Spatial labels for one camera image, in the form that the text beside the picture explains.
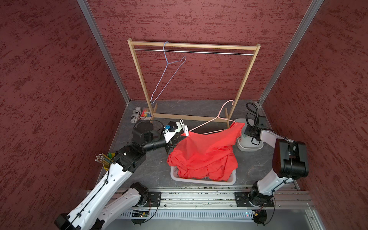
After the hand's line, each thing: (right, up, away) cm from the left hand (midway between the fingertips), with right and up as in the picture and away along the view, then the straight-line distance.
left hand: (183, 138), depth 63 cm
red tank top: (+14, -12, +17) cm, 26 cm away
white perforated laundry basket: (-5, -24, +16) cm, 30 cm away
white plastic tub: (+40, -8, +27) cm, 49 cm away
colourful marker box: (-32, +10, +47) cm, 57 cm away
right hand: (+45, -2, +34) cm, 57 cm away
